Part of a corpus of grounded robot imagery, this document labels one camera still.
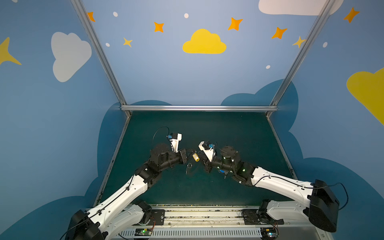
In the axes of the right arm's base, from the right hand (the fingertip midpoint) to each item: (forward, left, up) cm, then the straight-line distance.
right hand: (196, 154), depth 72 cm
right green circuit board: (-28, -37, -24) cm, 52 cm away
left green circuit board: (-31, +24, -22) cm, 45 cm away
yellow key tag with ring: (-2, 0, +1) cm, 2 cm away
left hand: (0, -1, +2) cm, 2 cm away
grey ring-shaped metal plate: (-5, +3, -1) cm, 6 cm away
